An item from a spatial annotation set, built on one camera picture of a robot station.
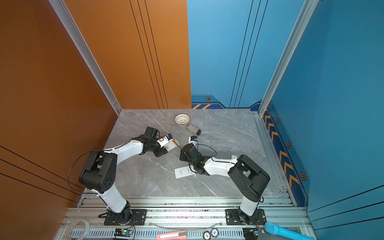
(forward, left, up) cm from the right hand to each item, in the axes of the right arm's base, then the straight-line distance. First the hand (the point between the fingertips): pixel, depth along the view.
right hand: (179, 151), depth 89 cm
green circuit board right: (-39, -36, -10) cm, 54 cm away
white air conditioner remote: (-10, -2, -6) cm, 12 cm away
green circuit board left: (-39, +25, -9) cm, 47 cm away
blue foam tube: (-38, -45, -5) cm, 59 cm away
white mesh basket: (+30, +1, -4) cm, 31 cm away
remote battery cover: (0, -33, -7) cm, 34 cm away
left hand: (+6, +11, -4) cm, 13 cm away
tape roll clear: (-38, +50, -6) cm, 63 cm away
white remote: (+6, +7, -3) cm, 10 cm away
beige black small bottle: (+20, -8, -4) cm, 22 cm away
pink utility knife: (-40, +1, -8) cm, 41 cm away
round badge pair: (-39, -18, -8) cm, 44 cm away
